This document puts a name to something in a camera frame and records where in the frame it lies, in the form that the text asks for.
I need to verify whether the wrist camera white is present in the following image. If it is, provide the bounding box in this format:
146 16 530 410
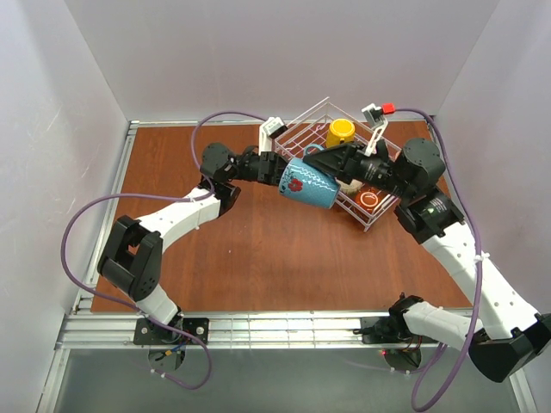
258 117 288 153
362 102 396 156

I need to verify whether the yellow enamel mug black handle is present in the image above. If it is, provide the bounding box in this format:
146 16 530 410
325 118 356 148

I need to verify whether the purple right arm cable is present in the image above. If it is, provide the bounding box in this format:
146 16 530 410
393 107 483 413

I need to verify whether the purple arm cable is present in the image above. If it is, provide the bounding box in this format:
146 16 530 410
393 107 483 413
61 111 270 391

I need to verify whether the aluminium frame rail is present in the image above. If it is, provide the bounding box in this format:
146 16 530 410
55 311 436 350

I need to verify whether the dark brown glazed mug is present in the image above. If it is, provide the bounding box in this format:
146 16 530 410
355 188 381 214

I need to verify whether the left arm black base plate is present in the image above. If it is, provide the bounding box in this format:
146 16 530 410
133 317 210 346

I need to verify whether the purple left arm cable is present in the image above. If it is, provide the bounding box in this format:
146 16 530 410
61 111 270 391

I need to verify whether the white mug blue handle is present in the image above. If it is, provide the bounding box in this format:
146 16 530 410
278 157 340 209

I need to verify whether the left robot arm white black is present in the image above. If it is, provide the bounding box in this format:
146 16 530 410
97 143 288 328

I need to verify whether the white wire dish rack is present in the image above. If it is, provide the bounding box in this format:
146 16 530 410
273 98 398 231

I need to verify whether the beige round ceramic mug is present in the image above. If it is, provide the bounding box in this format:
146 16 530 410
337 179 363 195

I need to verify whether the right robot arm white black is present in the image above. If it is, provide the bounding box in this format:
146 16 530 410
303 138 550 383

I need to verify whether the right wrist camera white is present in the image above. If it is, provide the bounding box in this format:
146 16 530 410
362 102 396 156

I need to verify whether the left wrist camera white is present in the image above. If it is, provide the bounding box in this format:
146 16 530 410
258 117 288 153

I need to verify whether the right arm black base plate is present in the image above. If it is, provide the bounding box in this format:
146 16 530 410
352 316 412 344

